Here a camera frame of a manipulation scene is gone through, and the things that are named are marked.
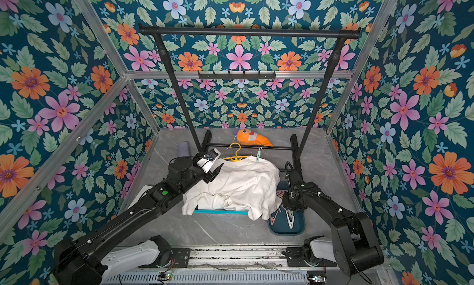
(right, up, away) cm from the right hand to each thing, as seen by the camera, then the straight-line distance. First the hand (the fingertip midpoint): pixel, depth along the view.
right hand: (289, 203), depth 87 cm
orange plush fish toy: (-20, +33, +17) cm, 42 cm away
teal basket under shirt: (-31, -1, -10) cm, 33 cm away
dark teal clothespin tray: (-4, -7, -5) cm, 9 cm away
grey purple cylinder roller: (-58, +26, +18) cm, 66 cm away
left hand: (-32, +23, -14) cm, 42 cm away
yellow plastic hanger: (-26, +21, +2) cm, 34 cm away
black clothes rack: (+8, +26, +20) cm, 33 cm away
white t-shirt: (-20, +11, -5) cm, 23 cm away
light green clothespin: (-15, +24, +3) cm, 28 cm away
